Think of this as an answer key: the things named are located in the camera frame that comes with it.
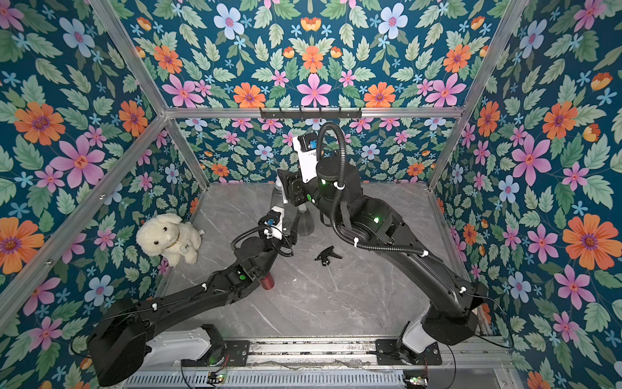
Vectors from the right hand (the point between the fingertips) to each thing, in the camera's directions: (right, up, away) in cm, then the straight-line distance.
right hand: (297, 159), depth 56 cm
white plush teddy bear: (-50, -21, +26) cm, 60 cm away
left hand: (-5, -13, +18) cm, 23 cm away
